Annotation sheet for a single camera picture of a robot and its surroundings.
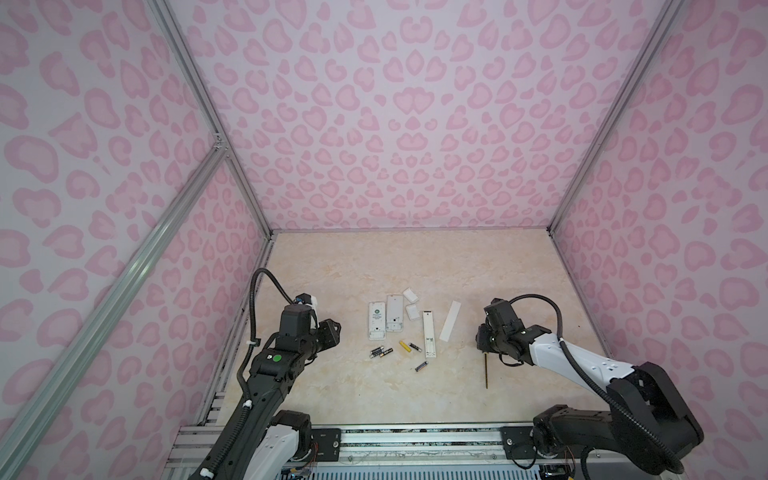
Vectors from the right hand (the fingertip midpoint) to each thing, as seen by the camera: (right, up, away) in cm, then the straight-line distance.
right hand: (481, 337), depth 89 cm
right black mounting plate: (+5, -22, -15) cm, 27 cm away
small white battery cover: (-20, +6, +9) cm, 23 cm away
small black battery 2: (-20, -3, 0) cm, 20 cm away
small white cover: (-20, +11, +12) cm, 26 cm away
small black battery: (-18, -8, -3) cm, 20 cm away
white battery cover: (-8, +3, +7) cm, 11 cm away
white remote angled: (-26, +5, +8) cm, 28 cm away
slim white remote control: (-15, 0, +1) cm, 15 cm away
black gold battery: (-28, -4, -1) cm, 28 cm away
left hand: (-41, +6, -8) cm, 42 cm away
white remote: (-31, +4, +6) cm, 32 cm away
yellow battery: (-22, -3, +1) cm, 23 cm away
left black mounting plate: (-42, -22, -15) cm, 50 cm away
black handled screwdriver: (0, -8, -5) cm, 9 cm away
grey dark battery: (-31, -4, -1) cm, 31 cm away
